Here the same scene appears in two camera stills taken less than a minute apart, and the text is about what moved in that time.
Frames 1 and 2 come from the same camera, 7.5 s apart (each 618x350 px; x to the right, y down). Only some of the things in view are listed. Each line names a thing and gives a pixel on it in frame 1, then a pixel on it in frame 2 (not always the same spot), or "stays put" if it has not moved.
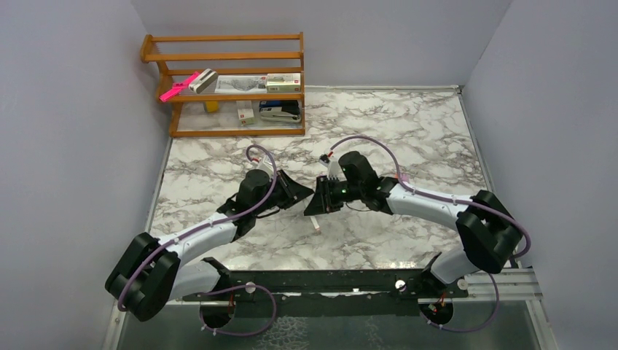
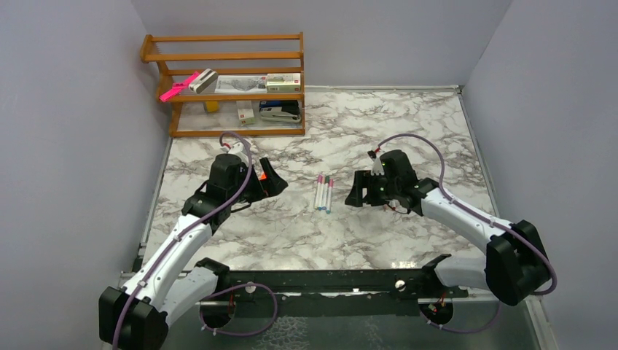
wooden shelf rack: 245,84 stays put
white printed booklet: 241,84 stays put
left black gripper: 295,192 → 272,184
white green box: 283,82 stays put
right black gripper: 318,204 → 361,181
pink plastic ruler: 178,87 stays put
